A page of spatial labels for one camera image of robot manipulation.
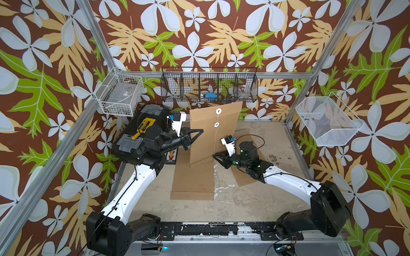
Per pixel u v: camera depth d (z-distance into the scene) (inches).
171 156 38.9
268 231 29.0
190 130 24.1
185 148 23.2
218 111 24.3
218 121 25.2
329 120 32.4
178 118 22.2
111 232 14.9
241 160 27.0
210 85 39.1
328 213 16.6
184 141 22.6
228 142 27.7
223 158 28.3
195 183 35.2
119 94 33.9
